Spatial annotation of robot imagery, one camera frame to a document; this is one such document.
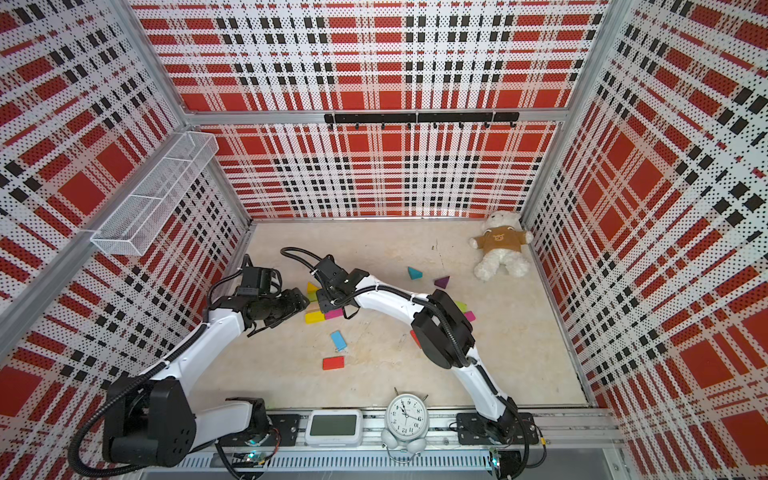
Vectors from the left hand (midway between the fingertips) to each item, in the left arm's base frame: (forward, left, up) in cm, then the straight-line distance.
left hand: (305, 305), depth 87 cm
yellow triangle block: (-1, -5, +12) cm, 13 cm away
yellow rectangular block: (0, -1, -8) cm, 8 cm away
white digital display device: (-31, -12, -4) cm, 33 cm away
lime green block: (0, -3, +5) cm, 6 cm away
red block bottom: (-14, -9, -8) cm, 19 cm away
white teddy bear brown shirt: (+25, -64, -3) cm, 69 cm away
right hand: (+3, -8, -1) cm, 8 cm away
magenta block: (0, -8, -5) cm, 9 cm away
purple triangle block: (+14, -43, -9) cm, 46 cm away
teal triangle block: (+17, -33, -8) cm, 38 cm away
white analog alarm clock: (-29, -30, -4) cm, 42 cm away
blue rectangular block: (-7, -10, -10) cm, 15 cm away
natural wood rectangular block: (-1, -3, 0) cm, 3 cm away
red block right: (-6, -33, -11) cm, 35 cm away
